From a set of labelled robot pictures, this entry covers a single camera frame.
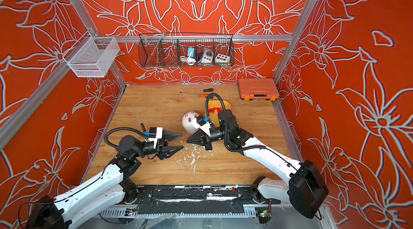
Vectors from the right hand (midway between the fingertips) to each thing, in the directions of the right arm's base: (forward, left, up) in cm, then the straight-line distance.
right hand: (186, 143), depth 64 cm
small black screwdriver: (+54, -6, -24) cm, 59 cm away
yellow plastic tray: (+10, -11, +5) cm, 16 cm away
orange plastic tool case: (+55, -45, -23) cm, 74 cm away
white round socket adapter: (+50, -8, +8) cm, 51 cm away
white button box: (+52, -17, +5) cm, 55 cm away
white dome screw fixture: (+19, +3, -14) cm, 24 cm away
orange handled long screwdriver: (+48, -3, -23) cm, 53 cm away
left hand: (0, +2, +2) cm, 3 cm away
